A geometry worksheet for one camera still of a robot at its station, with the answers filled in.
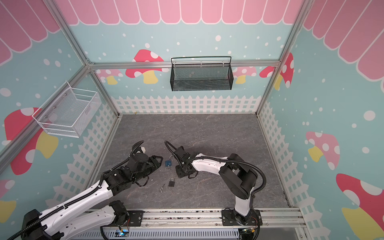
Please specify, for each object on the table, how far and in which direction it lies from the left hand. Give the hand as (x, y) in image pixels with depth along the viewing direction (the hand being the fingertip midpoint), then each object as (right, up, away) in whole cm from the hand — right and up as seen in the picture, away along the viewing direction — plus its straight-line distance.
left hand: (161, 163), depth 79 cm
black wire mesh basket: (+22, +53, +16) cm, 60 cm away
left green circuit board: (-18, -33, -6) cm, 38 cm away
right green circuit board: (+44, -31, -7) cm, 54 cm away
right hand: (+9, -8, +9) cm, 15 cm away
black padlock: (+4, -13, +7) cm, 15 cm away
